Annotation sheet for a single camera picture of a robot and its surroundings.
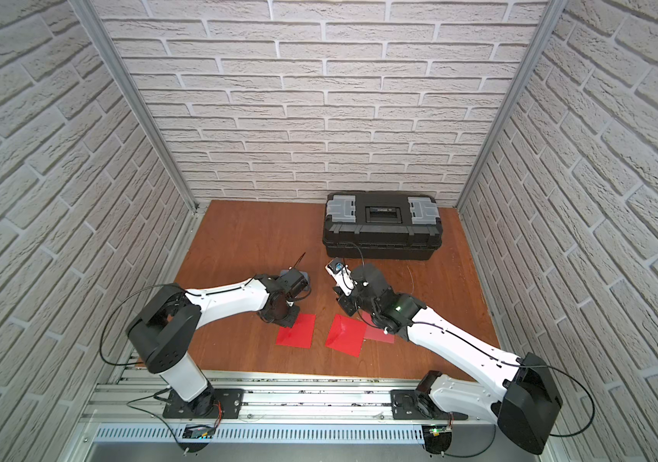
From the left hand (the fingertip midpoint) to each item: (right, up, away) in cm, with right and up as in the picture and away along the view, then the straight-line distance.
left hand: (291, 317), depth 89 cm
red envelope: (+3, -4, -4) cm, 7 cm away
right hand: (+17, +13, -10) cm, 23 cm away
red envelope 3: (+28, -5, -1) cm, 28 cm away
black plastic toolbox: (+31, +29, +4) cm, 43 cm away
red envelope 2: (+18, -5, -2) cm, 18 cm away
